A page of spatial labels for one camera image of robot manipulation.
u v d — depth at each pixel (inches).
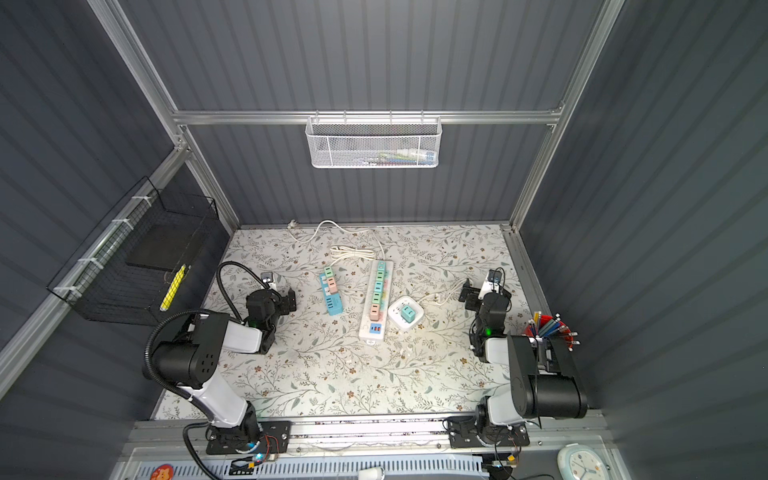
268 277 33.3
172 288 27.3
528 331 30.3
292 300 35.8
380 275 38.0
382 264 41.7
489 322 27.3
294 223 48.6
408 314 34.9
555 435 29.3
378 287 36.9
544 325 31.1
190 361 18.7
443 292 39.1
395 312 36.9
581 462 26.8
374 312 34.9
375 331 35.0
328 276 38.3
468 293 33.1
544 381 17.7
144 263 29.1
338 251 42.7
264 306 29.6
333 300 37.8
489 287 31.5
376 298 35.9
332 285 37.1
